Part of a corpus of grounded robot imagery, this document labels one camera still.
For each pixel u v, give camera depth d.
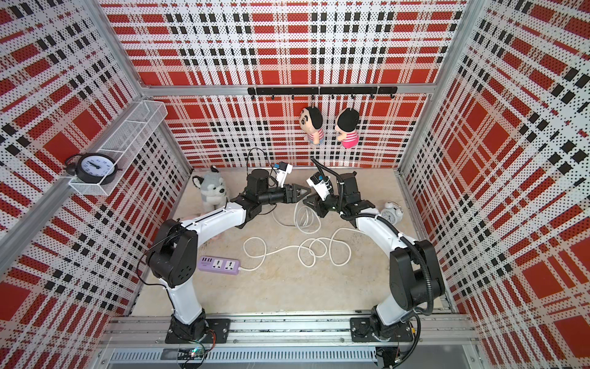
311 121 0.91
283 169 0.78
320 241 0.94
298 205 0.80
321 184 0.73
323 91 0.89
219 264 0.86
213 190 0.92
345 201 0.68
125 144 0.80
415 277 0.44
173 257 0.49
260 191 0.71
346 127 0.96
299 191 0.81
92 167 0.63
